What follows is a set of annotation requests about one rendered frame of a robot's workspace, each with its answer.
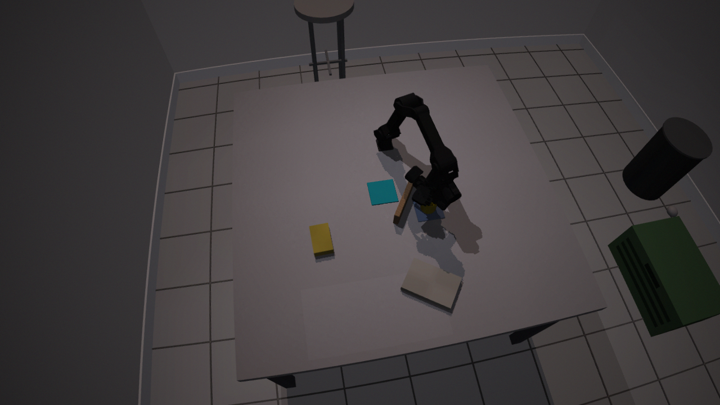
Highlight olive yellow rectangular block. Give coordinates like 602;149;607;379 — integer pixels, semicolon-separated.
309;223;334;256

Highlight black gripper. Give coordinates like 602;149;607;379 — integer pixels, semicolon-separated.
405;166;449;210

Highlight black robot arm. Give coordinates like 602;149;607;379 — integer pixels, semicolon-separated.
374;93;462;206

